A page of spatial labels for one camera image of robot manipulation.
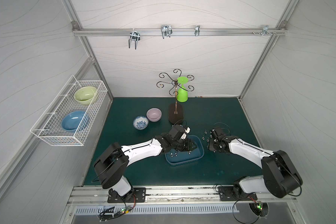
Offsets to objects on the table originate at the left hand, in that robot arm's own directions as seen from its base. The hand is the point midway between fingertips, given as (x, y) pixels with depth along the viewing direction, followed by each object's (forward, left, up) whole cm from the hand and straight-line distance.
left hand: (196, 148), depth 77 cm
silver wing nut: (+13, -8, -13) cm, 20 cm away
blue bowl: (+3, +62, +20) cm, 65 cm away
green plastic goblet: (+35, +8, +10) cm, 38 cm away
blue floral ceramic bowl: (+25, +38, -11) cm, 47 cm away
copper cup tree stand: (+35, +11, -9) cm, 38 cm away
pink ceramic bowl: (+32, +28, -10) cm, 44 cm away
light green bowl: (+19, +63, +22) cm, 69 cm away
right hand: (+8, -14, -11) cm, 20 cm away
